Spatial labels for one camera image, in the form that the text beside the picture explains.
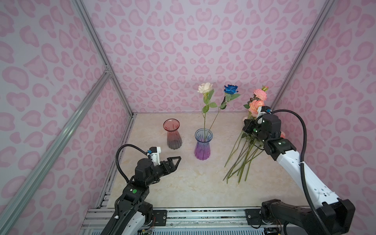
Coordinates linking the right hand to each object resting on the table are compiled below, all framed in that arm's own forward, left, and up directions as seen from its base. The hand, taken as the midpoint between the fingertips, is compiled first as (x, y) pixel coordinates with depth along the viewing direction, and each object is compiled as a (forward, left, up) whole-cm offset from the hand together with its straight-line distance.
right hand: (244, 118), depth 76 cm
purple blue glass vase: (-2, +21, -13) cm, 25 cm away
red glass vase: (0, +39, -20) cm, 44 cm away
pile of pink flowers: (0, -9, -29) cm, 30 cm away
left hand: (-18, +34, -10) cm, 40 cm away
